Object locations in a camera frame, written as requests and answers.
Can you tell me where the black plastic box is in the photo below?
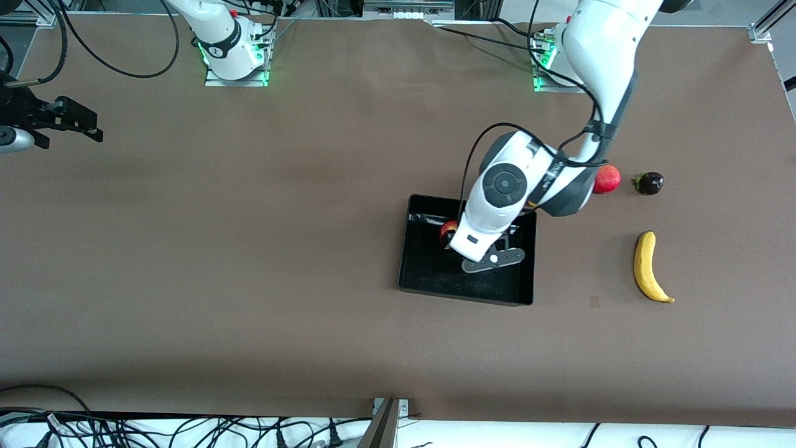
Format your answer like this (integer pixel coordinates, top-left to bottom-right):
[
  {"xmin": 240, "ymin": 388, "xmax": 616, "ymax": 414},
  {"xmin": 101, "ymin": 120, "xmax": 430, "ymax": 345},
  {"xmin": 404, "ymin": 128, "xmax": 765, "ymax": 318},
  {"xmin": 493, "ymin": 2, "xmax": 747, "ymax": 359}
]
[{"xmin": 397, "ymin": 194, "xmax": 537, "ymax": 307}]

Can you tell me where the short black base cable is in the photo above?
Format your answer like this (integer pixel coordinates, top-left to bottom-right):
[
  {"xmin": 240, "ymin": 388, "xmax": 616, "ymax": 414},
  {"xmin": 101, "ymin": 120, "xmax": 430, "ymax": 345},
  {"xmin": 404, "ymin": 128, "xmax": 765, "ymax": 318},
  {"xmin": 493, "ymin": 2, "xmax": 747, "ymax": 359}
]
[{"xmin": 491, "ymin": 17, "xmax": 539, "ymax": 38}]

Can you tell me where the grey metal post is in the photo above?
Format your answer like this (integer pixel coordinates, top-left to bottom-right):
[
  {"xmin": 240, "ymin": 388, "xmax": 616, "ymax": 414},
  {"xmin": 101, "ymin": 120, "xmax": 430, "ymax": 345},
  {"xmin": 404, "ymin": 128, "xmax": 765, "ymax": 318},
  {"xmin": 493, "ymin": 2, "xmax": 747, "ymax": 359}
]
[{"xmin": 358, "ymin": 398, "xmax": 400, "ymax": 448}]

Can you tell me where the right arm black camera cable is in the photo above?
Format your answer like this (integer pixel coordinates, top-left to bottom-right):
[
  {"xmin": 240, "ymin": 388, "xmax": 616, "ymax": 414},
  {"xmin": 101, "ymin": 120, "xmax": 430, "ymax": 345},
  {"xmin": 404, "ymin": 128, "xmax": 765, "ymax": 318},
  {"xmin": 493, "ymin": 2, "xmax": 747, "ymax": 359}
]
[{"xmin": 0, "ymin": 0, "xmax": 181, "ymax": 88}]

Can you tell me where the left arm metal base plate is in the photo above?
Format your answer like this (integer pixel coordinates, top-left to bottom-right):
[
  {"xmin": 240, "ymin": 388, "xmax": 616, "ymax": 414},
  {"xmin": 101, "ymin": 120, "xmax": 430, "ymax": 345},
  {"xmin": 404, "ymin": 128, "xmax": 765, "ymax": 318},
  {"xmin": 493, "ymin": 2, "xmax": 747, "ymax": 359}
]
[{"xmin": 532, "ymin": 68, "xmax": 588, "ymax": 94}]

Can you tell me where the aluminium frame corner profile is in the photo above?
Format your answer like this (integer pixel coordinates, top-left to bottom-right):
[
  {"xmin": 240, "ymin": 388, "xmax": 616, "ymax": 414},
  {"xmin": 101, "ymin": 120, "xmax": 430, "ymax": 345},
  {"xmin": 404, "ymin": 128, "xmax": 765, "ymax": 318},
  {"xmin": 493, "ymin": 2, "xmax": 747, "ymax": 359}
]
[
  {"xmin": 0, "ymin": 0, "xmax": 60, "ymax": 29},
  {"xmin": 748, "ymin": 0, "xmax": 796, "ymax": 44}
]

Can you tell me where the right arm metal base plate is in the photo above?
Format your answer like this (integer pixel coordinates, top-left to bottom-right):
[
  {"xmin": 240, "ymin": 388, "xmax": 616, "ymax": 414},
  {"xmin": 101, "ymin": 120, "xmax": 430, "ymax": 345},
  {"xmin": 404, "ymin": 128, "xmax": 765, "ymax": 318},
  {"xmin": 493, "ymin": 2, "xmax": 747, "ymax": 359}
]
[{"xmin": 204, "ymin": 62, "xmax": 271, "ymax": 88}]

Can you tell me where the long black base cable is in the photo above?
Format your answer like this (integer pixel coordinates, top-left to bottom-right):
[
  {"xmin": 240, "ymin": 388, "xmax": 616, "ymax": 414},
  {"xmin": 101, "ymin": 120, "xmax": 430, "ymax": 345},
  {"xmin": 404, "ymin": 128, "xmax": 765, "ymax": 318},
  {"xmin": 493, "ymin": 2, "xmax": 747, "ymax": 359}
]
[{"xmin": 435, "ymin": 27, "xmax": 540, "ymax": 54}]

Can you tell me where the dark purple mangosteen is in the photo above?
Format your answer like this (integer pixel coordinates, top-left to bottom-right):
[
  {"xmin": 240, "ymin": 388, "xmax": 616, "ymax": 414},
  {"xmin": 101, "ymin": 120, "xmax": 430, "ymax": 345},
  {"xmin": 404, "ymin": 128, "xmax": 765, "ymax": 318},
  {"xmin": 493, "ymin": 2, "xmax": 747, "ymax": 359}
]
[{"xmin": 632, "ymin": 171, "xmax": 665, "ymax": 196}]

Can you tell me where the white power strip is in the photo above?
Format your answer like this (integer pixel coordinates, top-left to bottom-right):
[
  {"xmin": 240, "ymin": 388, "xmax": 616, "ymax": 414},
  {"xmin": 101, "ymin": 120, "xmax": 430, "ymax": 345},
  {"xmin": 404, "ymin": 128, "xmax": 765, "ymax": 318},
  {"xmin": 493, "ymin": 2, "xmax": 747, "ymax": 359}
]
[{"xmin": 363, "ymin": 0, "xmax": 455, "ymax": 21}]

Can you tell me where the black arched floor cable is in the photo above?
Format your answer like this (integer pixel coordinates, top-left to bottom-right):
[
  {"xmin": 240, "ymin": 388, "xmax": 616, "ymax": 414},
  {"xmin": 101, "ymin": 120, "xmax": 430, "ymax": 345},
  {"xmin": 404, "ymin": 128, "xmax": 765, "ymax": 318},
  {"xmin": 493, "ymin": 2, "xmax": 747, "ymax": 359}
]
[{"xmin": 0, "ymin": 384, "xmax": 94, "ymax": 414}]

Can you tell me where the yellow banana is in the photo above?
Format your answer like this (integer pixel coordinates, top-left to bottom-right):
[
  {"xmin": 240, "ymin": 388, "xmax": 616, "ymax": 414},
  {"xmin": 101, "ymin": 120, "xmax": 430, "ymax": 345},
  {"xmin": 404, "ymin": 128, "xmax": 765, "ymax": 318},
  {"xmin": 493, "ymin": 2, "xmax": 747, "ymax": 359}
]
[{"xmin": 634, "ymin": 231, "xmax": 676, "ymax": 304}]

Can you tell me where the red pomegranate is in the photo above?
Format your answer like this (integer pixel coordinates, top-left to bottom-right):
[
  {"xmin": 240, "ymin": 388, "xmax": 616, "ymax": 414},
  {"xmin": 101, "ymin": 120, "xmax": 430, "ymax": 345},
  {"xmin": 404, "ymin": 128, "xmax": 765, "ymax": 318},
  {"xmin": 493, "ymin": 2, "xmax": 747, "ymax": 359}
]
[{"xmin": 594, "ymin": 164, "xmax": 622, "ymax": 195}]

